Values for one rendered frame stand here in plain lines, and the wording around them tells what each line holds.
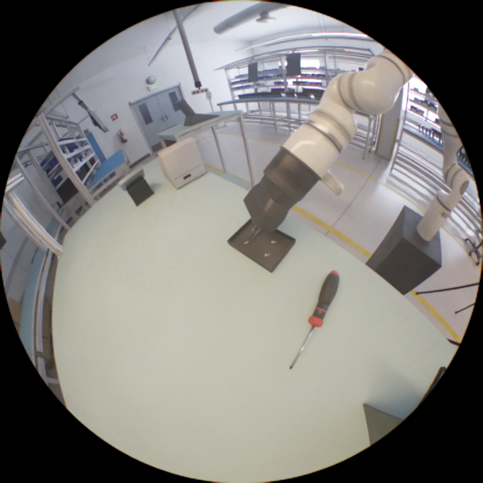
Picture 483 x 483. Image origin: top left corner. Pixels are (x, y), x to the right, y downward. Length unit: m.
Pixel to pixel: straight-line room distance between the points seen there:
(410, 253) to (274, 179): 0.65
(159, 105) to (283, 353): 6.57
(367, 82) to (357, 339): 0.36
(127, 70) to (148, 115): 1.96
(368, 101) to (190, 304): 0.42
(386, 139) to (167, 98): 6.42
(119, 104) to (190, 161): 5.84
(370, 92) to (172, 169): 0.53
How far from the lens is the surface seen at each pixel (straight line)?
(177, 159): 0.56
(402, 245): 0.75
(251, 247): 0.32
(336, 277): 0.28
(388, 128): 4.08
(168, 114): 6.58
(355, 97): 0.28
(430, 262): 0.80
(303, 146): 0.23
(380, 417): 0.29
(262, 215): 0.24
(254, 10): 4.44
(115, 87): 6.48
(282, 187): 0.23
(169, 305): 0.33
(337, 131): 0.24
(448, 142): 0.63
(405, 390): 0.38
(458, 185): 0.70
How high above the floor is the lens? 1.26
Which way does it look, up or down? 52 degrees down
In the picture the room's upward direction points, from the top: 17 degrees counter-clockwise
